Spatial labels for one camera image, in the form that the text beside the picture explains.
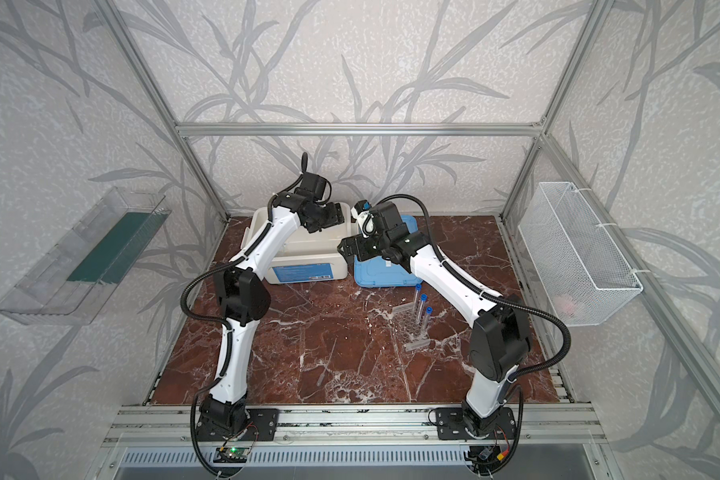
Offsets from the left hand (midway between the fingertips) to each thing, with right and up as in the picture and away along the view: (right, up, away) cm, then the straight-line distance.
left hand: (340, 209), depth 95 cm
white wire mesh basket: (+54, -16, -33) cm, 65 cm away
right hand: (+6, -8, -13) cm, 16 cm away
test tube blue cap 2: (+25, -26, -16) cm, 39 cm away
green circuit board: (-23, -62, -24) cm, 71 cm away
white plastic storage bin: (-8, -15, -11) cm, 20 cm away
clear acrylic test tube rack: (+21, -36, -4) cm, 42 cm away
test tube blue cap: (+24, -30, -6) cm, 39 cm away
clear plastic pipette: (-4, -49, -15) cm, 52 cm away
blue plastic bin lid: (+12, -21, +7) cm, 25 cm away
